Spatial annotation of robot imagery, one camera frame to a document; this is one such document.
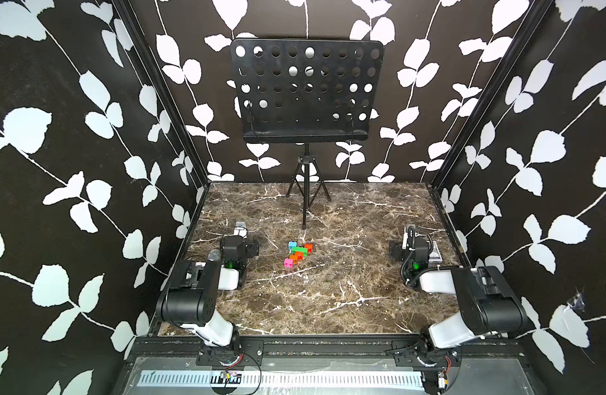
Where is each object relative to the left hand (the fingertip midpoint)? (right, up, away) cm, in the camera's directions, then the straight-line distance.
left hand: (242, 232), depth 95 cm
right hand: (+65, -1, 0) cm, 65 cm away
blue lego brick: (+20, -5, +1) cm, 20 cm away
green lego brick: (+22, -7, +1) cm, 23 cm away
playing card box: (+76, -9, 0) cm, 77 cm away
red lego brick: (+27, -6, +1) cm, 28 cm away
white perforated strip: (+20, -40, -25) cm, 51 cm away
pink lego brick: (+19, -11, -4) cm, 22 cm away
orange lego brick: (+21, -10, -2) cm, 23 cm away
